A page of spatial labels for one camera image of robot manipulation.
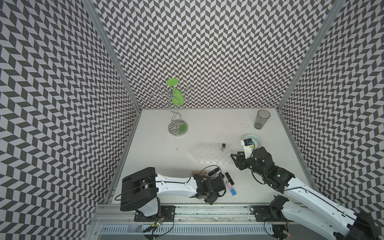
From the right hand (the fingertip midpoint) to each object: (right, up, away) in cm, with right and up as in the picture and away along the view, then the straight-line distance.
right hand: (234, 156), depth 78 cm
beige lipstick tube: (-20, -10, +8) cm, 24 cm away
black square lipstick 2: (-4, +4, +13) cm, 14 cm away
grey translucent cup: (+22, +22, +19) cm, 36 cm away
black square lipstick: (-2, -14, +5) cm, 15 cm away
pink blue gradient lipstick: (-1, -18, +2) cm, 18 cm away
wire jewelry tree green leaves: (-34, +32, +6) cm, 47 cm away
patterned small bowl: (+19, +7, +20) cm, 29 cm away
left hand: (-13, -21, 0) cm, 25 cm away
